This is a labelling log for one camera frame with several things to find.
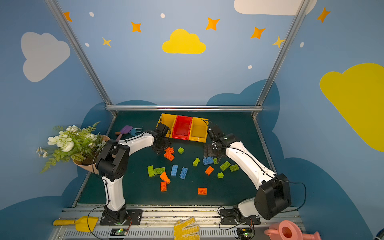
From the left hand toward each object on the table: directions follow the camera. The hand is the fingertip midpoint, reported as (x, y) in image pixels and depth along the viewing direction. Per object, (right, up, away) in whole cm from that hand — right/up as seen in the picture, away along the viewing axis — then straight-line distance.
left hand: (169, 147), depth 99 cm
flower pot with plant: (-36, +5, -31) cm, 48 cm away
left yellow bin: (-3, +19, +11) cm, 22 cm away
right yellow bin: (+20, +10, +9) cm, 24 cm away
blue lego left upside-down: (+10, -16, -7) cm, 20 cm away
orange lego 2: (+26, -13, -9) cm, 30 cm away
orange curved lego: (-1, -16, -13) cm, 21 cm away
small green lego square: (+30, -8, -6) cm, 32 cm away
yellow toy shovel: (-39, -35, -27) cm, 59 cm away
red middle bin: (+8, +13, +12) cm, 19 cm away
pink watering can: (+57, -31, -37) cm, 74 cm away
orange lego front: (+21, -23, -17) cm, 35 cm away
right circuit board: (+41, -39, -28) cm, 63 cm away
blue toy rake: (-28, +11, +12) cm, 33 cm away
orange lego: (0, -6, -3) cm, 7 cm away
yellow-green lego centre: (+18, -9, -6) cm, 21 cm away
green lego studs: (-9, -13, -11) cm, 19 cm away
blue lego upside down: (+26, -8, -6) cm, 27 cm away
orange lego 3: (-1, -21, -15) cm, 26 cm away
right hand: (+28, 0, -16) cm, 32 cm away
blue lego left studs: (+4, -13, -9) cm, 17 cm away
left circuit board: (-20, -37, -29) cm, 51 cm away
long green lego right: (+36, -11, -8) cm, 38 cm away
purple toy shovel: (-34, +12, +11) cm, 38 cm away
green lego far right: (+41, -12, -9) cm, 44 cm away
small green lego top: (+8, -2, -1) cm, 8 cm away
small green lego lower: (+32, -15, -13) cm, 37 cm away
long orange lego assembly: (+1, -2, -2) cm, 2 cm away
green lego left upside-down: (-5, -13, -10) cm, 17 cm away
